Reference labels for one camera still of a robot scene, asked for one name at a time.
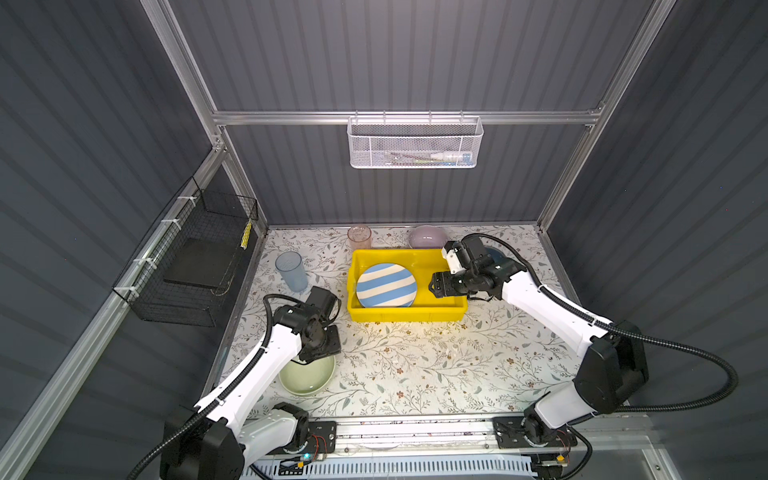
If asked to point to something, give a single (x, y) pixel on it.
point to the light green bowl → (308, 379)
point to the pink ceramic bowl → (427, 237)
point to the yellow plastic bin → (424, 306)
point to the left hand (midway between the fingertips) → (332, 350)
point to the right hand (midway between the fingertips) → (443, 286)
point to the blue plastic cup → (291, 265)
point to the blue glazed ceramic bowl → (495, 253)
